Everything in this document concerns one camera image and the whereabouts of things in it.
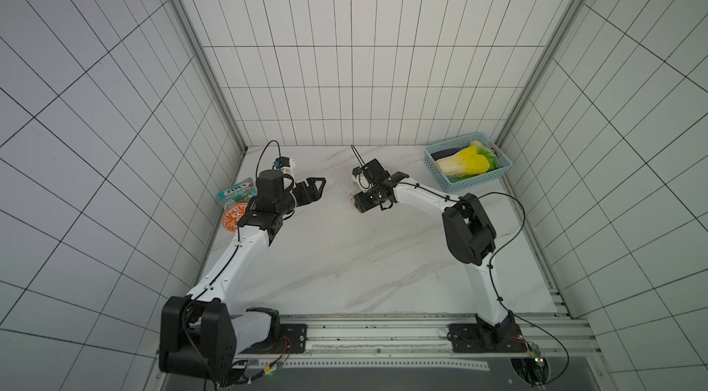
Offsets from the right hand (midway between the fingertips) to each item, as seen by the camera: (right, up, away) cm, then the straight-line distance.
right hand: (352, 203), depth 97 cm
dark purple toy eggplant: (+34, +18, +10) cm, 39 cm away
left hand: (-12, +7, -14) cm, 20 cm away
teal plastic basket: (+59, +15, +6) cm, 61 cm away
